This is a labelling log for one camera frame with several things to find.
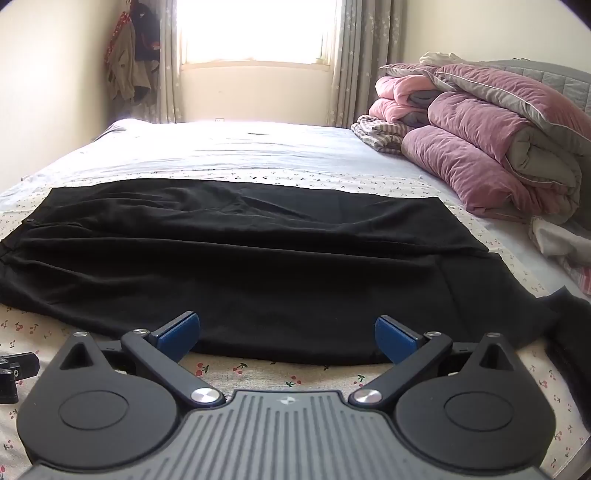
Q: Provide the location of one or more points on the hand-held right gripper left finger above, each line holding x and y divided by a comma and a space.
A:
178, 336

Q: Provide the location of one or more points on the light blue bed sheet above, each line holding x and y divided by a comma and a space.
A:
258, 147

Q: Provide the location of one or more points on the dark cloth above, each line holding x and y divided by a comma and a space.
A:
570, 341

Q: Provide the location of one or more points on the window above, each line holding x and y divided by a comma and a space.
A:
256, 30

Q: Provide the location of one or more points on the striped blanket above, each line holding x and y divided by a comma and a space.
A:
381, 131

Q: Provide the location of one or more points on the mauve quilt with grey lining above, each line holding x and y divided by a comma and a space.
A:
489, 138

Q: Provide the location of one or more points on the red patterned hanging garment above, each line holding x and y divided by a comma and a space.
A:
115, 37

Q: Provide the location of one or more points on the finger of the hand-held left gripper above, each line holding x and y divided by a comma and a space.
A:
16, 374

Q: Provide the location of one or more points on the cherry print bed sheet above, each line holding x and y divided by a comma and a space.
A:
360, 182

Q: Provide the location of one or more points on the grey quilted headboard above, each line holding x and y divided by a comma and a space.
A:
554, 76

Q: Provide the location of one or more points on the white crumpled cloth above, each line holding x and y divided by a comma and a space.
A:
561, 244

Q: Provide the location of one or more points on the black pants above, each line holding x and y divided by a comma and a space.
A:
258, 258

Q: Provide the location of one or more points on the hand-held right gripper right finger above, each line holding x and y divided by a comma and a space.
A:
392, 339

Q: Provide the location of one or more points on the pink quilt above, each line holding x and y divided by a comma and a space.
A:
397, 94

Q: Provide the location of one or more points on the grey star print curtain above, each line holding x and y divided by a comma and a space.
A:
364, 55
166, 60

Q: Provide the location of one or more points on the beige hanging jacket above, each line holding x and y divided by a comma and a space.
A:
127, 64

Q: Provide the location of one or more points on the dark hanging garment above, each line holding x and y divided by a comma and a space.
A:
147, 32

